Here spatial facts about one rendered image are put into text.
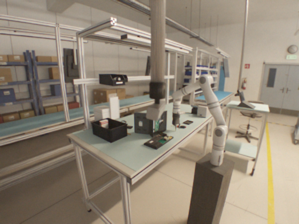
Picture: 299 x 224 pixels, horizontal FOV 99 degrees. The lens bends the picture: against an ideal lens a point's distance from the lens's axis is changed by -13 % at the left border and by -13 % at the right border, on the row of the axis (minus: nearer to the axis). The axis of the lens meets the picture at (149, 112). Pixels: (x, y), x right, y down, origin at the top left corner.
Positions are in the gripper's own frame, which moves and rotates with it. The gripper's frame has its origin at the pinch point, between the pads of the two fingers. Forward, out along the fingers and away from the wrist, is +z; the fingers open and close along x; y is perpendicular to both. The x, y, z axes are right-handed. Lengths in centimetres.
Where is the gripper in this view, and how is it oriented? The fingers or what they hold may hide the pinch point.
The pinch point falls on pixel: (177, 130)
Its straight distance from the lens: 148.1
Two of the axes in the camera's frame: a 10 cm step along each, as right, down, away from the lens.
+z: 0.0, 9.6, 2.6
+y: -6.6, -2.0, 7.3
